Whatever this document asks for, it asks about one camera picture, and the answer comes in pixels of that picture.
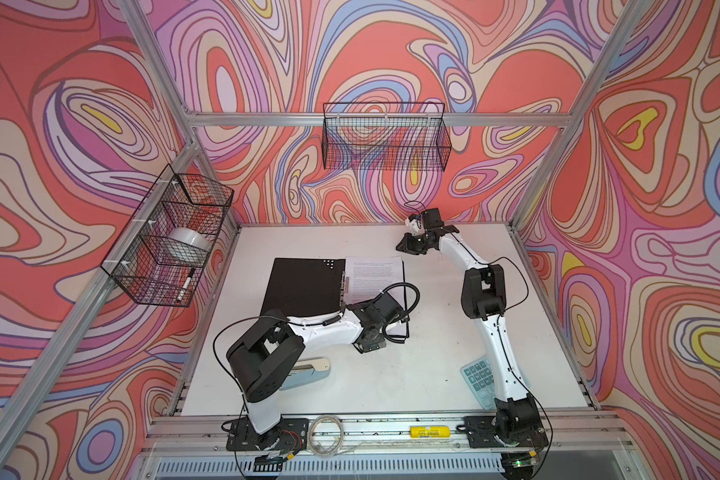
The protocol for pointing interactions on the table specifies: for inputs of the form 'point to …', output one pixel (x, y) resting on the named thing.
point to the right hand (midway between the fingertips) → (401, 251)
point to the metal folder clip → (342, 289)
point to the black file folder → (303, 286)
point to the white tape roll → (190, 236)
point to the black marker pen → (185, 285)
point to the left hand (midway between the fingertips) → (373, 319)
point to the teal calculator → (479, 377)
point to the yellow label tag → (430, 431)
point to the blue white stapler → (305, 370)
